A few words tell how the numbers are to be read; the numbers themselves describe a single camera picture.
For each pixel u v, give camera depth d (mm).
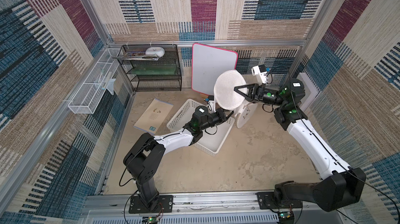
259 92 555
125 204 685
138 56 920
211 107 757
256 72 595
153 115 1053
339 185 384
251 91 579
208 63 922
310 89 904
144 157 480
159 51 892
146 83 1191
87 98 917
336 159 420
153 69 966
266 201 730
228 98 623
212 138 942
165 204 724
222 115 714
